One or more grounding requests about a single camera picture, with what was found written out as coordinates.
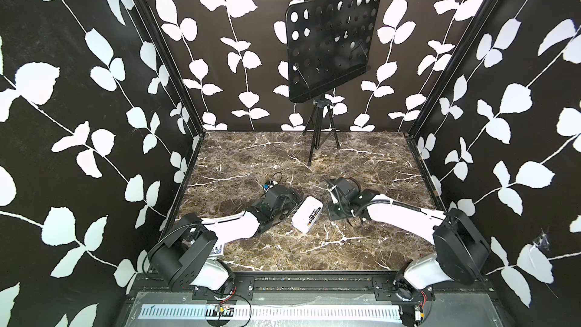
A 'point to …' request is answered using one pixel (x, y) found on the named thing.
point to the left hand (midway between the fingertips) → (303, 195)
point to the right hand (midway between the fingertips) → (326, 208)
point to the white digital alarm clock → (307, 214)
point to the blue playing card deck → (218, 250)
